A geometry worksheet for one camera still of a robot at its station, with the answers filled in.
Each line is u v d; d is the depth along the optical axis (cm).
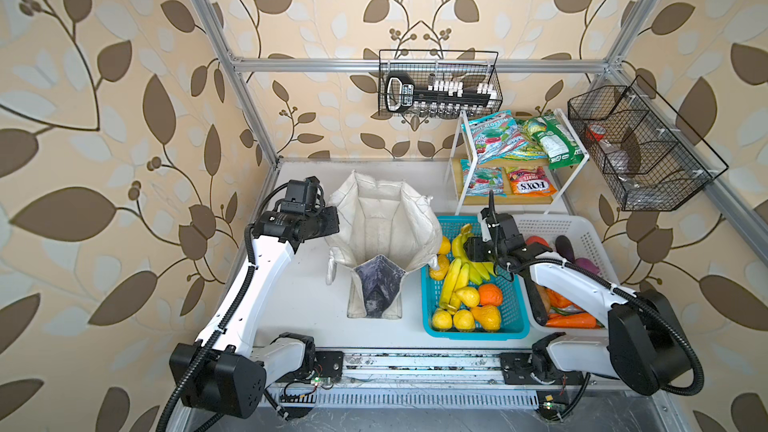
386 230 100
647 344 41
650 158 73
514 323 77
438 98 84
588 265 84
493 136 75
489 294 81
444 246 91
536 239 92
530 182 89
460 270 87
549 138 74
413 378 74
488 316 78
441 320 79
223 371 37
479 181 89
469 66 91
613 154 71
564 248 92
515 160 75
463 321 78
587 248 89
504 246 67
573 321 75
